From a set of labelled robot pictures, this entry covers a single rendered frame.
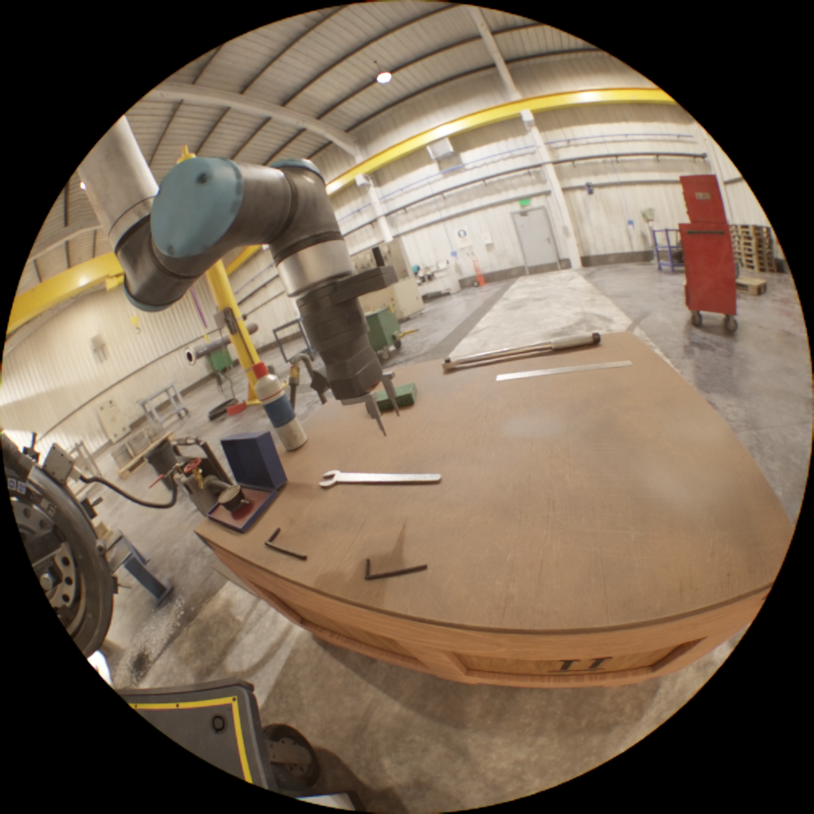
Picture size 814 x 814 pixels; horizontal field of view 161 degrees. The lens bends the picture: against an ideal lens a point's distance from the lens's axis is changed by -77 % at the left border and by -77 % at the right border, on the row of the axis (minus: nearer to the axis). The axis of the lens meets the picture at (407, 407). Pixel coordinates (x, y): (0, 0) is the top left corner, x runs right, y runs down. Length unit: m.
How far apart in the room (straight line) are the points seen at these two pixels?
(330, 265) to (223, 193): 0.15
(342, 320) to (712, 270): 2.67
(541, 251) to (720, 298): 7.81
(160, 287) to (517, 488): 0.49
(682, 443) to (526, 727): 0.61
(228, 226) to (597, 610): 0.45
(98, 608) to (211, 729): 0.74
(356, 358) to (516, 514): 0.27
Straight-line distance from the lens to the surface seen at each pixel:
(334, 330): 0.34
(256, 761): 0.56
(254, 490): 0.66
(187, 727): 0.68
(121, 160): 0.44
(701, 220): 2.75
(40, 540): 1.18
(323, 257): 0.33
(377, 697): 0.81
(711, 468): 0.45
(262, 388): 0.69
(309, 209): 0.35
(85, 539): 1.18
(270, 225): 0.31
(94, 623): 1.30
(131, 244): 0.39
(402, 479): 0.45
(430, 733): 0.77
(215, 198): 0.26
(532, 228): 9.98
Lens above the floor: 0.74
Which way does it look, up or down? 23 degrees down
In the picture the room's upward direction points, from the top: 19 degrees counter-clockwise
